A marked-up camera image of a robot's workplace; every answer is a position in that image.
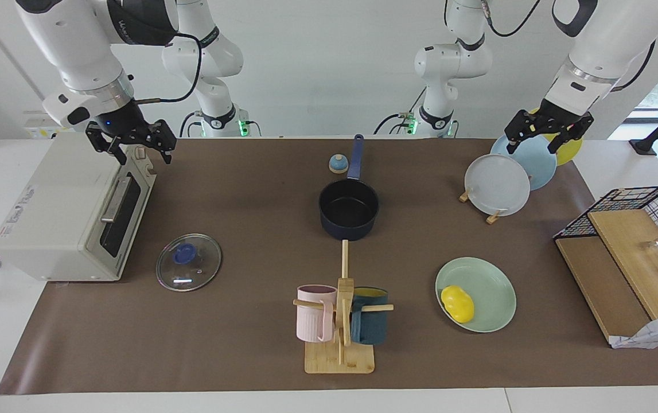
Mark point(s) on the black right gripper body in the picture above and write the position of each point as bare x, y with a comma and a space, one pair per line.
125, 123

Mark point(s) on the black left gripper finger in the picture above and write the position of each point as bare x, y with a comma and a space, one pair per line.
572, 135
521, 127

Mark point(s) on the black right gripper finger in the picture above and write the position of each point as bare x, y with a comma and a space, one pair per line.
105, 137
165, 137

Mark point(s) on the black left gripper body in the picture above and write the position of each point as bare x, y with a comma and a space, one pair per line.
558, 119

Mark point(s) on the glass lid blue knob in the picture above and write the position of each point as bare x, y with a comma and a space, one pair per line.
188, 264

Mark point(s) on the yellow lemon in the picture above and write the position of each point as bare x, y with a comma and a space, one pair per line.
458, 304

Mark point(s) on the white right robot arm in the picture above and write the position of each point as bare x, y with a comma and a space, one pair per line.
76, 46

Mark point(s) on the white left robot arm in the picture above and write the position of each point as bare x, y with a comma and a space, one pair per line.
604, 40

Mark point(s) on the yellow plate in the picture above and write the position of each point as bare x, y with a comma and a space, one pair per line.
569, 154

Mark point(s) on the light blue plate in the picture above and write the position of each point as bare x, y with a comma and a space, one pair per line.
538, 166

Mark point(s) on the pale grey plate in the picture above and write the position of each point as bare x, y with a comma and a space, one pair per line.
496, 186

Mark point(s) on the wooden plate rack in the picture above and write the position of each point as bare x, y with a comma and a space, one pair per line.
493, 218

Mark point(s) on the light green plate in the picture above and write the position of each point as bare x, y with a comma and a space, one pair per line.
492, 287

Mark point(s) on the white power strip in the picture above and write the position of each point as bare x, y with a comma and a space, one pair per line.
47, 121

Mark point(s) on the cream toaster oven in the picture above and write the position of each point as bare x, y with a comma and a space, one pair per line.
53, 212

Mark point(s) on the light wooden board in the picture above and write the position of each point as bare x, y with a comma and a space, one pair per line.
633, 252

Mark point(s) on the brown wooden board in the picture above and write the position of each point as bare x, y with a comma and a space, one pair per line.
598, 281

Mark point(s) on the brown table mat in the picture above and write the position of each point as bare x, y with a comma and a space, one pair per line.
237, 321

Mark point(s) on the pink ribbed mug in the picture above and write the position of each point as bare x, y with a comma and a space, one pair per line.
312, 321

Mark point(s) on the dark teal mug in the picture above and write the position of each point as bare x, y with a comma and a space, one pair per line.
372, 324

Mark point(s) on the wooden mug rack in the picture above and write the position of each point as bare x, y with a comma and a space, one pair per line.
340, 358

